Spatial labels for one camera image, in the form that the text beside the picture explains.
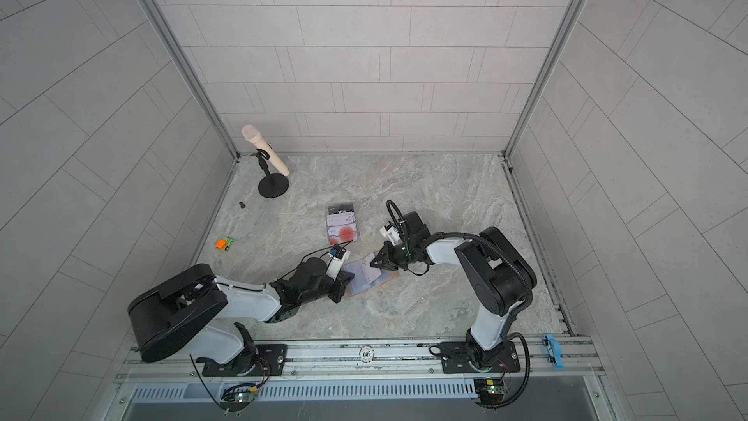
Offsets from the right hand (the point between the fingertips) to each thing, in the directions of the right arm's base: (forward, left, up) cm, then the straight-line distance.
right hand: (374, 264), depth 86 cm
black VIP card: (+18, +8, +5) cm, 20 cm away
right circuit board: (-32, -27, -3) cm, 41 cm away
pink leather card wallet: (-4, +5, 0) cm, 7 cm away
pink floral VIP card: (+15, +10, +4) cm, 18 cm away
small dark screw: (+24, +45, +2) cm, 51 cm away
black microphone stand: (+32, +37, +2) cm, 49 cm away
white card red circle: (+10, +10, +1) cm, 14 cm away
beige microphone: (+32, +34, +26) cm, 53 cm away
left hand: (-2, +5, -3) cm, 6 cm away
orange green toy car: (+9, +46, +3) cm, 47 cm away
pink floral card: (-3, +1, 0) cm, 3 cm away
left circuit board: (-29, +31, +1) cm, 43 cm away
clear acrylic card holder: (+24, +13, -1) cm, 27 cm away
